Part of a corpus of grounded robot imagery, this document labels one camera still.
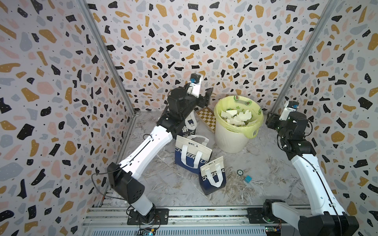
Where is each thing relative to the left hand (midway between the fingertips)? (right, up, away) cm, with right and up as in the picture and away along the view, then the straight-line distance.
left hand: (204, 84), depth 65 cm
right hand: (+35, -12, +8) cm, 38 cm away
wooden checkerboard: (+5, -13, +52) cm, 54 cm away
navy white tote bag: (-6, -32, +11) cm, 35 cm away
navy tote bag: (-8, -16, +30) cm, 35 cm away
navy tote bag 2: (+4, -43, +8) cm, 44 cm away
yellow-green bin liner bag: (+24, -5, +28) cm, 37 cm away
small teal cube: (+26, -49, +21) cm, 60 cm away
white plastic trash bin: (+16, -28, +23) cm, 39 cm away
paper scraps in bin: (+20, -15, +25) cm, 35 cm away
